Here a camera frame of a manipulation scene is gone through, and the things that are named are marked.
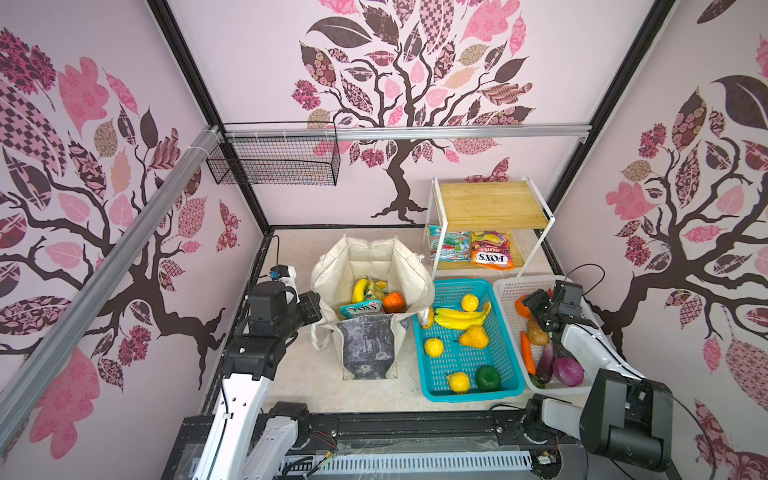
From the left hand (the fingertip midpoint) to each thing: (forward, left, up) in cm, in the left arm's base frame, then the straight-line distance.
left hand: (320, 301), depth 73 cm
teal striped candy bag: (+3, -9, -11) cm, 14 cm away
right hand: (+9, -62, -14) cm, 64 cm away
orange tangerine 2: (+3, -55, -10) cm, 56 cm away
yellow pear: (-3, -42, -16) cm, 45 cm away
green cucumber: (-14, -57, -19) cm, 62 cm away
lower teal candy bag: (+22, -38, -4) cm, 44 cm away
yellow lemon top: (+9, -43, -17) cm, 47 cm away
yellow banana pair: (+4, -40, -19) cm, 44 cm away
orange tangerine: (+7, -19, -13) cm, 24 cm away
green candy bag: (+11, -12, -13) cm, 21 cm away
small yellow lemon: (-5, -30, -17) cm, 35 cm away
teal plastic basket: (-5, -41, -23) cm, 47 cm away
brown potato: (-2, -60, -17) cm, 63 cm away
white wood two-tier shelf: (+18, -45, +9) cm, 50 cm away
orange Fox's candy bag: (+20, -49, -4) cm, 53 cm away
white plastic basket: (+13, -55, -17) cm, 59 cm away
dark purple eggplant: (-10, -61, -18) cm, 64 cm away
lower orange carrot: (-6, -58, -20) cm, 61 cm away
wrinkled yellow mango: (+4, -30, -18) cm, 35 cm away
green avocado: (-14, -44, -17) cm, 49 cm away
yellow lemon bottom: (-14, -36, -18) cm, 43 cm away
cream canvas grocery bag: (-9, -12, -7) cm, 17 cm away
